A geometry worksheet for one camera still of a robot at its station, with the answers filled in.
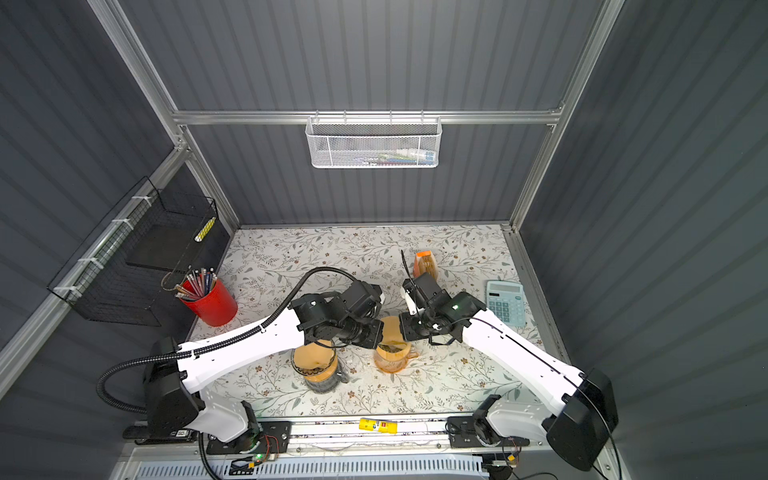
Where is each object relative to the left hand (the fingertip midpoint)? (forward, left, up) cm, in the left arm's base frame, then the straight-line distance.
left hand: (386, 339), depth 74 cm
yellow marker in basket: (+31, +49, +11) cm, 59 cm away
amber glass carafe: (-1, -1, -16) cm, 16 cm away
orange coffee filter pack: (+28, -14, -5) cm, 32 cm away
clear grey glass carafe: (-6, +16, -11) cm, 20 cm away
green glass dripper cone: (-1, -2, -6) cm, 6 cm away
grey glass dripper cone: (-6, +19, -1) cm, 20 cm away
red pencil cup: (+17, +50, -3) cm, 53 cm away
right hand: (+2, -5, -1) cm, 6 cm away
